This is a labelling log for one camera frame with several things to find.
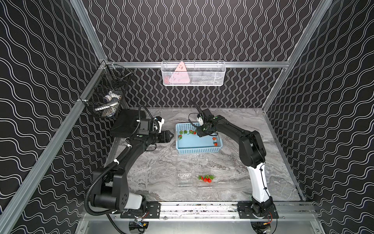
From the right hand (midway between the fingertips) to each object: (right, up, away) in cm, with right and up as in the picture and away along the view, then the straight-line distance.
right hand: (201, 132), depth 101 cm
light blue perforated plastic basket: (-9, -7, 0) cm, 11 cm away
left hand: (-20, 0, -16) cm, 26 cm away
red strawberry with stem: (-2, -25, -18) cm, 31 cm away
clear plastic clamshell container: (+4, -26, -19) cm, 33 cm away
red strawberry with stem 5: (-5, -1, +2) cm, 5 cm away
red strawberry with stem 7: (+10, -8, -2) cm, 13 cm away
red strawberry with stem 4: (-14, 0, +3) cm, 14 cm away
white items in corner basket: (-54, +19, -15) cm, 60 cm away
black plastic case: (-52, +5, +2) cm, 53 cm away
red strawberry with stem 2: (+1, -26, -18) cm, 31 cm away
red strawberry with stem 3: (-14, -3, +2) cm, 15 cm away
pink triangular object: (-14, +35, -11) cm, 40 cm away
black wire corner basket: (-62, +38, -2) cm, 72 cm away
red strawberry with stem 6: (+10, -5, +1) cm, 11 cm away
